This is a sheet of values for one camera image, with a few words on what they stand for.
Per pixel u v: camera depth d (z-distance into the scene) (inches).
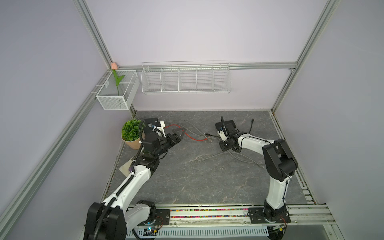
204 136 40.2
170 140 26.9
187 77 38.1
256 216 28.8
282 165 20.1
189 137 40.7
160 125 28.4
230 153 37.9
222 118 33.3
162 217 29.0
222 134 32.6
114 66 35.1
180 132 28.9
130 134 35.5
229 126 31.7
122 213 16.1
